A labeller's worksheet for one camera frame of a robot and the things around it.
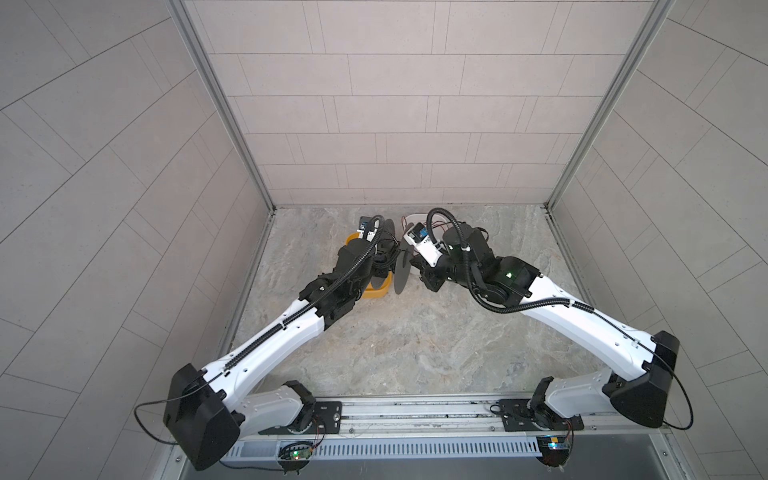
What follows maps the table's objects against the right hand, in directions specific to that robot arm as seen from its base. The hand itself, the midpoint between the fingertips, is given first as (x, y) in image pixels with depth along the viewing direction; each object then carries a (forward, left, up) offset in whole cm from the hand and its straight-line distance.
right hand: (410, 261), depth 70 cm
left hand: (+7, +5, -1) cm, 8 cm away
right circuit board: (-35, -30, -28) cm, 54 cm away
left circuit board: (-33, +28, -23) cm, 49 cm away
